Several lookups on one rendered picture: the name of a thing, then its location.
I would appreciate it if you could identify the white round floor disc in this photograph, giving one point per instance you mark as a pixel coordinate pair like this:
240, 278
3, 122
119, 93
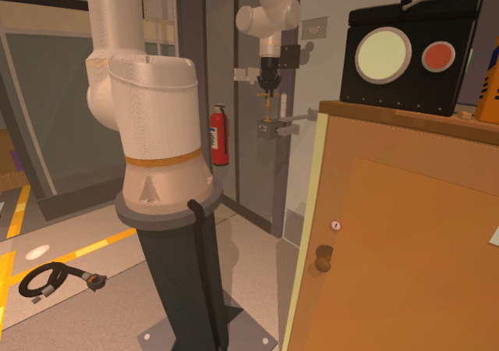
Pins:
37, 252

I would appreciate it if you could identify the white round keyhole plate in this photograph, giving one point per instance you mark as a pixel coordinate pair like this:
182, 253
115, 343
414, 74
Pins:
336, 225

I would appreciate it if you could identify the grey paddle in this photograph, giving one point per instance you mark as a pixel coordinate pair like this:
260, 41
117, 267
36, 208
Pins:
302, 115

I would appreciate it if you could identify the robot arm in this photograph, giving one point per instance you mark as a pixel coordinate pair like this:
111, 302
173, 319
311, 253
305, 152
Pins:
156, 125

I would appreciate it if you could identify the red fire extinguisher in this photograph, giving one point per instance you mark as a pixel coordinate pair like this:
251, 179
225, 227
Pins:
219, 140

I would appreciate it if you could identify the black door bracket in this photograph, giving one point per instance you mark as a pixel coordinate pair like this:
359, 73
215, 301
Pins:
290, 55

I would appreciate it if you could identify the grey lock box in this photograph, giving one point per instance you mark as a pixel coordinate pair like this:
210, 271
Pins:
267, 128

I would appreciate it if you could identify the wooden cupboard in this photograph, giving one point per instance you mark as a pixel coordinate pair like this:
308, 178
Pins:
390, 230

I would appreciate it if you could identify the grey vestibule door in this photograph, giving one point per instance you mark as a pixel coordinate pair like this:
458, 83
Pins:
253, 171

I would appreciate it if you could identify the white paper sheet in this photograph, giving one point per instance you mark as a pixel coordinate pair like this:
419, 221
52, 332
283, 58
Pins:
495, 237

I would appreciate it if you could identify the small tan block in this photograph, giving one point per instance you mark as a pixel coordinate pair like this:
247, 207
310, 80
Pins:
464, 114

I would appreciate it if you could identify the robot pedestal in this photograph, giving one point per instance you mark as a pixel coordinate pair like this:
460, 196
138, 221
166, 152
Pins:
175, 273

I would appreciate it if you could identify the grey latch bolt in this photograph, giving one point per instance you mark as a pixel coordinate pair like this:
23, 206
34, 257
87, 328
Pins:
289, 130

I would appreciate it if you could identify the orange box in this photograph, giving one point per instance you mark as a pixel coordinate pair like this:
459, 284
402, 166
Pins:
489, 93

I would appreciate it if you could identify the large glazed partition window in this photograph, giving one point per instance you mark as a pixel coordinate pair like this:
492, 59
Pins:
58, 113

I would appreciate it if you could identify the white key fork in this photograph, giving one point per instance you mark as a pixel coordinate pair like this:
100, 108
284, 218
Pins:
245, 75

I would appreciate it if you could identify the brown round cupboard knob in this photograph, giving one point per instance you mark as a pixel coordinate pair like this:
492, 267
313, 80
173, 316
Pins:
323, 264

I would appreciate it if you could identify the brass carriage key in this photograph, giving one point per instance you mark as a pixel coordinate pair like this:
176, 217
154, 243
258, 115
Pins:
267, 100

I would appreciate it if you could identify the black signal lamp box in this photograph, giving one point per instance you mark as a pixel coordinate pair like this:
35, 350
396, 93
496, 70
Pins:
405, 86

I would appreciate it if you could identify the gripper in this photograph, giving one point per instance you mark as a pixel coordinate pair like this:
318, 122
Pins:
269, 66

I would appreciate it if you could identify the grey wall plate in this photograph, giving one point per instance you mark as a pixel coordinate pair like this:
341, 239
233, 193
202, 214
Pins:
314, 28

